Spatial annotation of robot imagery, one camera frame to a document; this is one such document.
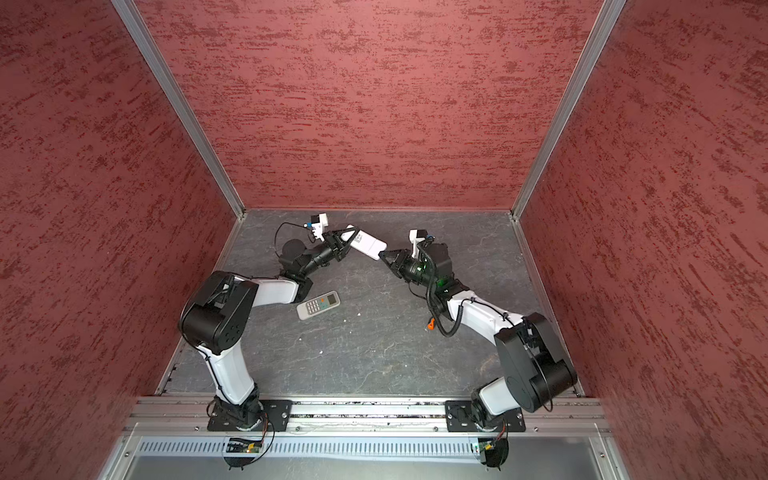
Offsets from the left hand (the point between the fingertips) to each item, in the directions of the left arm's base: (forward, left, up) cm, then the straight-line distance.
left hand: (362, 234), depth 84 cm
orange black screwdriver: (-17, -21, -21) cm, 35 cm away
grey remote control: (-12, +15, -21) cm, 28 cm away
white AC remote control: (-2, -1, -1) cm, 2 cm away
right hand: (-8, -4, -2) cm, 9 cm away
